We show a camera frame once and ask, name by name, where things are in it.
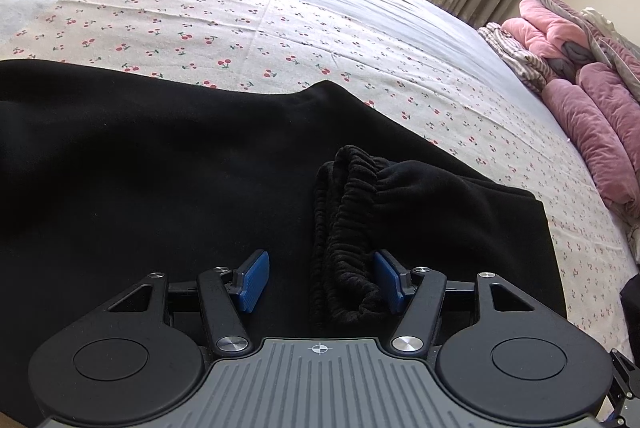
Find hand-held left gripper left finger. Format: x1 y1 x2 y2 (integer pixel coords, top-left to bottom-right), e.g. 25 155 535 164
107 249 271 356

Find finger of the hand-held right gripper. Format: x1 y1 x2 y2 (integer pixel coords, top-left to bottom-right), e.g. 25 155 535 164
602 348 640 428

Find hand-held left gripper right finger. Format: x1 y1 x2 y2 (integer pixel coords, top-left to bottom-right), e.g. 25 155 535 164
375 249 538 354

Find black pants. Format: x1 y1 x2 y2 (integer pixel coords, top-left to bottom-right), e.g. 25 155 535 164
0 60 568 349

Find dark cloth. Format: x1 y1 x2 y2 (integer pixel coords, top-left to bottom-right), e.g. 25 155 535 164
619 273 640 361

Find purple velvet pillow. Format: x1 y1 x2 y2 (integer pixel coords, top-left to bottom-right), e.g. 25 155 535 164
575 61 640 134
542 78 638 221

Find cherry print bed sheet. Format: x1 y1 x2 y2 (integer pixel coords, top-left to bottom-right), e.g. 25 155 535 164
0 0 637 359

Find folded striped cloth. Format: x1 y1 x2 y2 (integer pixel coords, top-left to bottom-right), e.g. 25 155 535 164
477 22 557 95

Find white cloth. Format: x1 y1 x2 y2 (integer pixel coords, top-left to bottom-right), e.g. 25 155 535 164
580 7 623 40

